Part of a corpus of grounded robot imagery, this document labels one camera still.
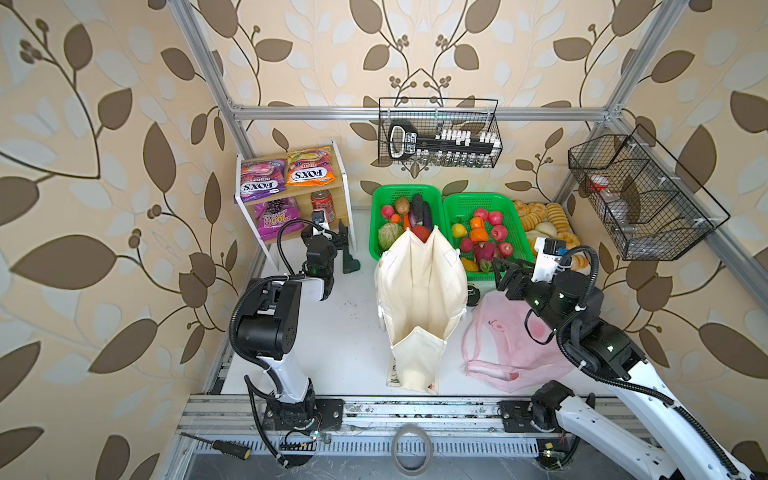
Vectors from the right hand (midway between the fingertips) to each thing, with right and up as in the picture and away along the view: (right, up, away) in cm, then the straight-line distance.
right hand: (507, 264), depth 67 cm
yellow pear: (-1, -3, +29) cm, 29 cm away
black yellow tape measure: (-1, -12, +27) cm, 29 cm away
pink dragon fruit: (+4, 0, +29) cm, 29 cm away
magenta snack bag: (-63, +13, +22) cm, 68 cm away
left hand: (-47, +12, +25) cm, 54 cm away
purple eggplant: (-14, +14, +46) cm, 50 cm away
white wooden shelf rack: (-42, +20, +19) cm, 50 cm away
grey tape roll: (-20, -43, +8) cm, 48 cm away
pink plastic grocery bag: (+4, -27, +18) cm, 32 cm away
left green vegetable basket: (-30, +23, +49) cm, 62 cm away
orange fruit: (+4, +8, +39) cm, 40 cm away
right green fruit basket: (+15, +11, +44) cm, 48 cm away
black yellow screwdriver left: (-62, -43, +1) cm, 76 cm away
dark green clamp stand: (-41, -3, +35) cm, 54 cm away
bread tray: (+34, +13, +47) cm, 60 cm away
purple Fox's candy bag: (-63, +22, +14) cm, 68 cm away
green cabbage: (-28, +7, +35) cm, 45 cm away
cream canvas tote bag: (-17, -11, +29) cm, 35 cm away
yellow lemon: (-2, +9, +41) cm, 42 cm away
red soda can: (-47, +17, +21) cm, 54 cm away
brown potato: (-23, +18, +46) cm, 54 cm away
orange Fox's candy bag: (-49, +26, +15) cm, 58 cm away
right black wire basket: (+38, +13, +5) cm, 41 cm away
